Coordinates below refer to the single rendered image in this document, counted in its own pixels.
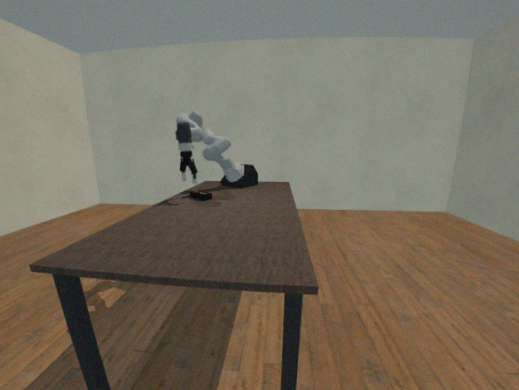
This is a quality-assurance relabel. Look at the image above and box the black power strip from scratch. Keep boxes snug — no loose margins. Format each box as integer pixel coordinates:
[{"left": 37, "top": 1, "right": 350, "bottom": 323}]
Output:
[{"left": 182, "top": 191, "right": 212, "bottom": 201}]

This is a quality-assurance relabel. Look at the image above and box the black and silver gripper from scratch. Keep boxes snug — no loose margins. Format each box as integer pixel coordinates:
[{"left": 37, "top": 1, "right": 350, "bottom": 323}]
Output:
[{"left": 180, "top": 151, "right": 197, "bottom": 184}]

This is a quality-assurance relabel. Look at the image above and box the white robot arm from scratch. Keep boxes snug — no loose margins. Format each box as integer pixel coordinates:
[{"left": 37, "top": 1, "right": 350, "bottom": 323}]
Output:
[{"left": 176, "top": 111, "right": 244, "bottom": 182}]

